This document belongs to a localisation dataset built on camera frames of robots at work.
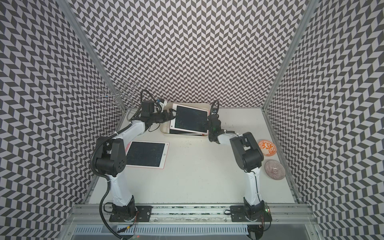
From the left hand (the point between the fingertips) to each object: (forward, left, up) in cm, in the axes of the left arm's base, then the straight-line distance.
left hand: (176, 115), depth 92 cm
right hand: (+4, -21, -10) cm, 24 cm away
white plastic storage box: (+1, +10, -14) cm, 18 cm away
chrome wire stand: (+4, +31, +14) cm, 34 cm away
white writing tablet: (-2, -2, -16) cm, 16 cm away
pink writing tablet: (-18, +19, -17) cm, 32 cm away
